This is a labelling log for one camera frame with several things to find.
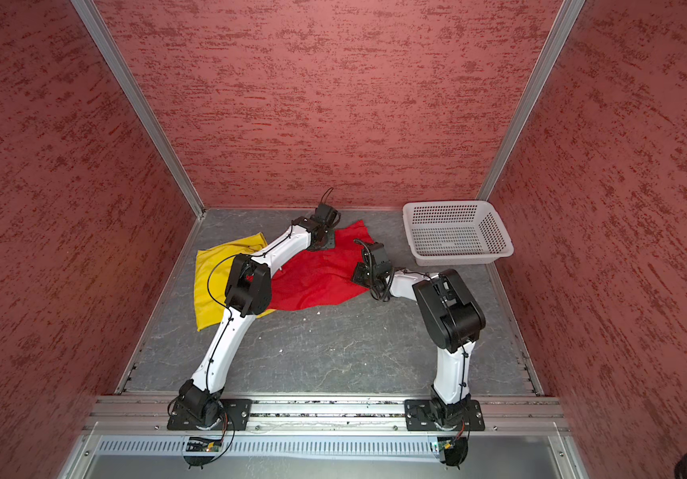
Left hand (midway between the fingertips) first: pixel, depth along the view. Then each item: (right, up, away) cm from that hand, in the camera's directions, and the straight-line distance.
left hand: (325, 245), depth 107 cm
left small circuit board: (-27, -49, -36) cm, 66 cm away
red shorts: (0, -10, -9) cm, 13 cm away
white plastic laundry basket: (+50, +5, +6) cm, 51 cm away
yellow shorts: (-37, -12, -12) cm, 40 cm away
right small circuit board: (+33, -49, -35) cm, 69 cm away
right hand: (+10, -11, -8) cm, 17 cm away
